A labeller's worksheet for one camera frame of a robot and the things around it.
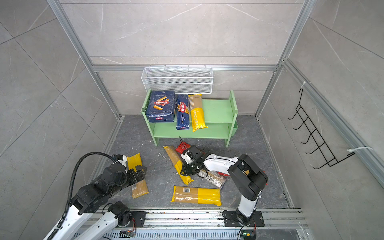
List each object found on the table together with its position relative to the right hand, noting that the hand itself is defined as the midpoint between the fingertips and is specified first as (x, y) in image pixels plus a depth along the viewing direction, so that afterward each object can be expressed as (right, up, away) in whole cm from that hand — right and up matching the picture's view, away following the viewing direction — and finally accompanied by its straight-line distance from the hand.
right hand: (183, 172), depth 88 cm
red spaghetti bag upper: (-1, +14, +10) cm, 17 cm away
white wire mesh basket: (-2, +59, +13) cm, 61 cm away
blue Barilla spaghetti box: (+1, +35, -8) cm, 36 cm away
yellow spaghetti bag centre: (-4, +8, +2) cm, 9 cm away
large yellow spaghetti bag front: (+8, -10, -9) cm, 16 cm away
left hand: (-20, +7, -16) cm, 26 cm away
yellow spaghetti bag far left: (-23, -7, -6) cm, 25 cm away
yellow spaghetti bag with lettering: (+9, +29, -14) cm, 33 cm away
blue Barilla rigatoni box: (-11, +38, -8) cm, 40 cm away
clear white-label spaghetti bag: (+18, -2, -4) cm, 19 cm away
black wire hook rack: (+63, +15, -27) cm, 70 cm away
